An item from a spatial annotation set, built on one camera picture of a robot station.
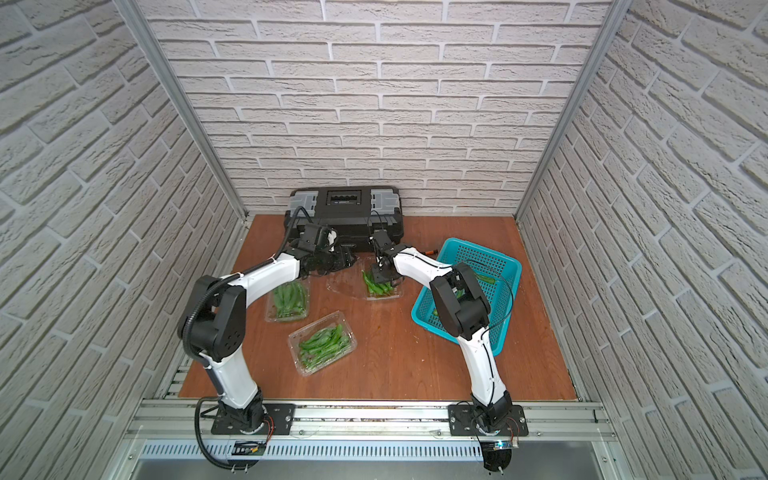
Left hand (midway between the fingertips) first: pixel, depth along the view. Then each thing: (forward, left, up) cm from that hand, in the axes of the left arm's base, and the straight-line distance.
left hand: (355, 256), depth 94 cm
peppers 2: (-8, -7, -7) cm, 13 cm away
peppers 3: (-26, +8, -8) cm, 28 cm away
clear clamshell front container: (-25, +14, -4) cm, 29 cm away
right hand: (-1, -11, -9) cm, 14 cm away
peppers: (-12, +20, -7) cm, 25 cm away
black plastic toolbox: (+13, +1, +7) cm, 14 cm away
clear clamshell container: (-6, -1, -6) cm, 8 cm away
